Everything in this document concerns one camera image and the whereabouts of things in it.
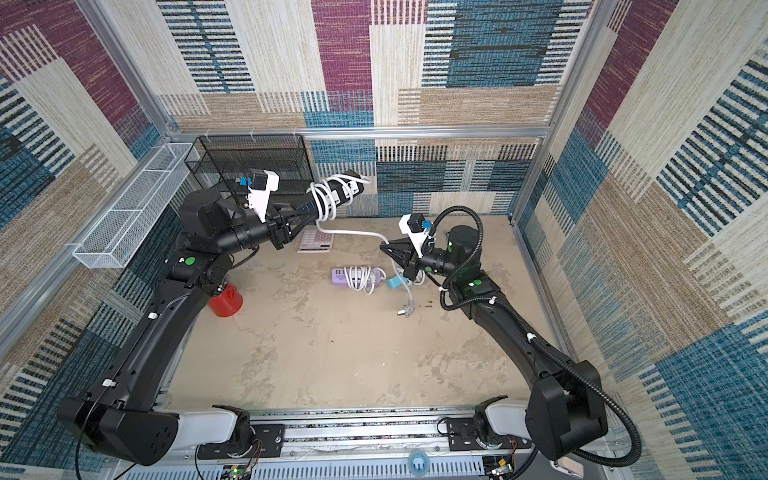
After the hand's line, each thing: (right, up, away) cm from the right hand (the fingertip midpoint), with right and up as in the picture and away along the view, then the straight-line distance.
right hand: (388, 247), depth 72 cm
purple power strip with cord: (-8, -10, +25) cm, 28 cm away
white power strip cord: (+6, -16, +8) cm, 18 cm away
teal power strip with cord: (+2, -11, +25) cm, 27 cm away
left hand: (-16, +8, -8) cm, 20 cm away
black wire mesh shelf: (-56, +29, +30) cm, 70 cm away
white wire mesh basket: (-64, +1, -1) cm, 64 cm away
